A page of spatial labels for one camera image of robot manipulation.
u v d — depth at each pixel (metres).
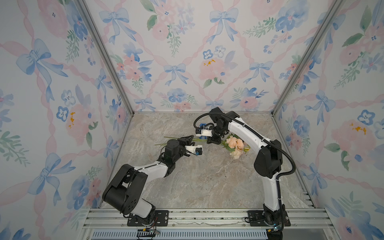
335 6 0.69
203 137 0.80
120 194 0.45
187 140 0.78
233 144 0.83
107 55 0.86
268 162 0.53
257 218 0.73
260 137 0.56
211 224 0.73
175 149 0.68
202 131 0.78
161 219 0.74
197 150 0.75
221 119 0.67
